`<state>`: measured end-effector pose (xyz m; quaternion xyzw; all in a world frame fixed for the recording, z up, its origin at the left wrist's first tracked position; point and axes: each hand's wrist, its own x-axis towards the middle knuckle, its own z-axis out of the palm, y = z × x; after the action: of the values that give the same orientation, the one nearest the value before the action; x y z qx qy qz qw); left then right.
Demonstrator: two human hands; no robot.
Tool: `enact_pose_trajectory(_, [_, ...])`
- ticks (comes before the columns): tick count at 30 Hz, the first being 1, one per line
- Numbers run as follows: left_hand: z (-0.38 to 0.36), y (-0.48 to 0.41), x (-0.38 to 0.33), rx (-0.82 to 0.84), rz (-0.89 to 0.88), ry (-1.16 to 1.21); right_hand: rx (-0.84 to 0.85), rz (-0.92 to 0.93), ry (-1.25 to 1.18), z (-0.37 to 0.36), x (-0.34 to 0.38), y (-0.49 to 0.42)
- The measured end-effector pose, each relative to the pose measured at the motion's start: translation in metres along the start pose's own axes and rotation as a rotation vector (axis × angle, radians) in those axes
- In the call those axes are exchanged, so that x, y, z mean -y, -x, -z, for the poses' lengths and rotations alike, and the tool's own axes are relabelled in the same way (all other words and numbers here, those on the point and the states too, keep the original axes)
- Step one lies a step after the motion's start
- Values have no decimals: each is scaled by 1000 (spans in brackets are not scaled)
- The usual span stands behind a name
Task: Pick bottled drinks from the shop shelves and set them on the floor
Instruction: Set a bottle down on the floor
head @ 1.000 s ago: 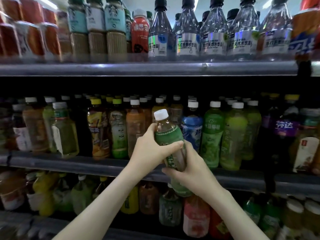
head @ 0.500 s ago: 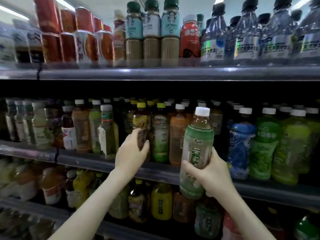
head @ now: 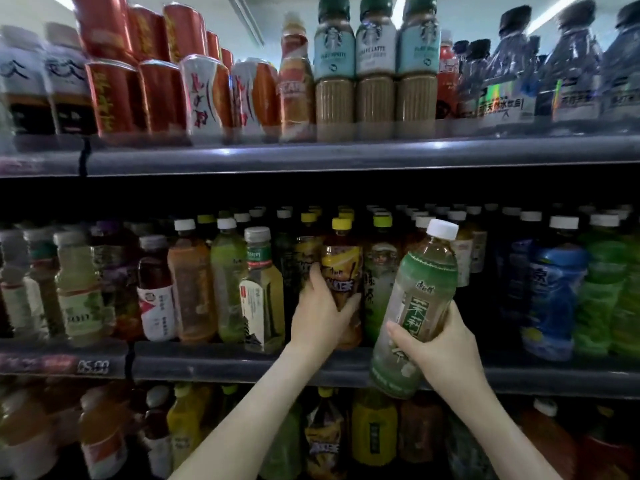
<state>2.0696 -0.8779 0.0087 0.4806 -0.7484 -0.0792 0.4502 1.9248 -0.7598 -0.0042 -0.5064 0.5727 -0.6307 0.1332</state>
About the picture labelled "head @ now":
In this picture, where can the person's left forearm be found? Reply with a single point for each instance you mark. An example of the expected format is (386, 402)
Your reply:
(250, 425)

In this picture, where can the drinks shelf unit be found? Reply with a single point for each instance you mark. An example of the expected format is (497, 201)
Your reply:
(350, 155)

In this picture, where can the jasmine tea bottle green label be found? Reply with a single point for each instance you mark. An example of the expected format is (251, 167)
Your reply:
(415, 295)

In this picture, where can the person's right forearm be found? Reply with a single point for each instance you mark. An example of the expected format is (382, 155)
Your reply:
(500, 440)

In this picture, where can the person's right hand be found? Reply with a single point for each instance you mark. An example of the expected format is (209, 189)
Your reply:
(450, 365)

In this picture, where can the row of tall red cans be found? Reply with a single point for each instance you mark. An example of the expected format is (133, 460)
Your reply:
(150, 95)

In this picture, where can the ceiling light tube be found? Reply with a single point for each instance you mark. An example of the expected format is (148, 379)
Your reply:
(400, 5)
(60, 0)
(555, 10)

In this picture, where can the person's left hand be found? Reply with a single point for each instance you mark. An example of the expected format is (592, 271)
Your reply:
(320, 320)

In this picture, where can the red shelf price strip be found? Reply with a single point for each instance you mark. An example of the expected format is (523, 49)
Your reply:
(60, 365)

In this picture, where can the brown tea bottle yellow label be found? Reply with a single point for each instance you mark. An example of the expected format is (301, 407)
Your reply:
(340, 270)

